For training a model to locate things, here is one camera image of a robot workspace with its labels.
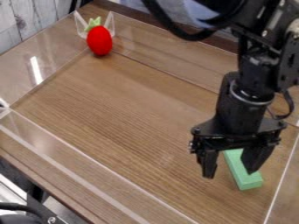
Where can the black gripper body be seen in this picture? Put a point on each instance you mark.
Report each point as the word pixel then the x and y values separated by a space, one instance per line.
pixel 239 126

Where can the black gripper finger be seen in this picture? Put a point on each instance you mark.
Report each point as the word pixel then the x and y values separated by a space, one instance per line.
pixel 207 159
pixel 253 157

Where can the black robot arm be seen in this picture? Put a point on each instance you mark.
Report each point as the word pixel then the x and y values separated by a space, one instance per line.
pixel 265 25

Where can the green rectangular block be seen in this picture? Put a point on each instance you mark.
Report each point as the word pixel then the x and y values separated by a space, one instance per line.
pixel 245 181

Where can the red felt strawberry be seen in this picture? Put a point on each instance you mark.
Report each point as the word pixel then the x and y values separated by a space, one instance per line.
pixel 99 38

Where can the black stand at bottom left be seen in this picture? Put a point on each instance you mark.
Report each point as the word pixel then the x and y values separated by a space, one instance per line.
pixel 25 204

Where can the clear acrylic tray wall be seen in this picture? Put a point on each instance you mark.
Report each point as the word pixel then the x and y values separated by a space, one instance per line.
pixel 112 156

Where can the clear acrylic corner bracket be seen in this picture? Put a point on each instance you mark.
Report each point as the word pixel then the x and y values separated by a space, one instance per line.
pixel 84 26

